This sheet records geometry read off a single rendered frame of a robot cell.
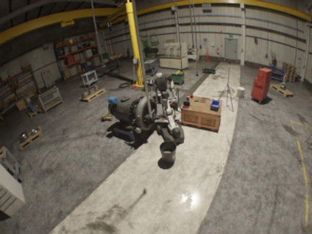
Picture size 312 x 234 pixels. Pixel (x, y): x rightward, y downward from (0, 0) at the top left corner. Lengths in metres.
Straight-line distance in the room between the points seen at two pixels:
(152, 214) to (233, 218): 1.26
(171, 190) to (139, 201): 0.56
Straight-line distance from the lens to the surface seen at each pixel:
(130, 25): 6.19
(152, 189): 2.36
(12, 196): 3.77
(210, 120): 3.24
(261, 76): 5.03
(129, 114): 2.87
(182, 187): 2.35
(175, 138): 2.80
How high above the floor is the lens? 2.13
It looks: 34 degrees down
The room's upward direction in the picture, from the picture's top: 8 degrees counter-clockwise
